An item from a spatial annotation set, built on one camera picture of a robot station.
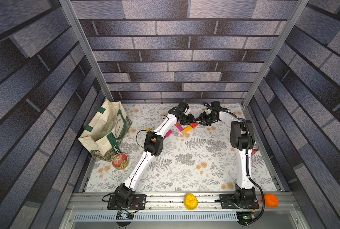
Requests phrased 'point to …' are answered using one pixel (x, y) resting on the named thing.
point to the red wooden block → (194, 125)
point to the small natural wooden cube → (183, 132)
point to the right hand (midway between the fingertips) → (197, 120)
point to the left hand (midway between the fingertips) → (195, 120)
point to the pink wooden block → (180, 128)
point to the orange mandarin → (271, 201)
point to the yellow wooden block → (148, 129)
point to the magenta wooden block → (168, 133)
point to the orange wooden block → (177, 123)
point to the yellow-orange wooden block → (188, 129)
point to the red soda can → (254, 148)
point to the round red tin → (120, 161)
